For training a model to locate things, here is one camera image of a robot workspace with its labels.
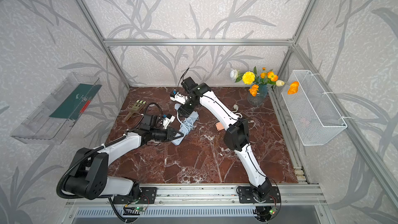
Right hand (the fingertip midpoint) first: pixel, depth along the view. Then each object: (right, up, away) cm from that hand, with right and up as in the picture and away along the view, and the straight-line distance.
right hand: (183, 109), depth 88 cm
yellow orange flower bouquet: (+41, +17, -1) cm, 45 cm away
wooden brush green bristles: (-38, 0, +17) cm, 41 cm away
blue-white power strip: (+2, -9, -3) cm, 10 cm away
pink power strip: (+21, -11, +8) cm, 25 cm away
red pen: (-42, +2, -19) cm, 46 cm away
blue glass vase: (+51, +6, +22) cm, 56 cm away
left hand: (0, -14, -5) cm, 15 cm away
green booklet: (-45, +3, -20) cm, 50 cm away
